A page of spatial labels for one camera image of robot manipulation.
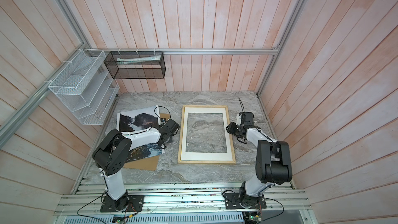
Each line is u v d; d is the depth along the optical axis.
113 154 0.49
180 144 0.92
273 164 0.45
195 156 0.91
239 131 0.72
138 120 1.05
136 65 1.04
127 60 0.91
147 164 0.88
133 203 0.73
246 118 0.75
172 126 0.78
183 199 0.76
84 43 0.88
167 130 0.76
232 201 0.73
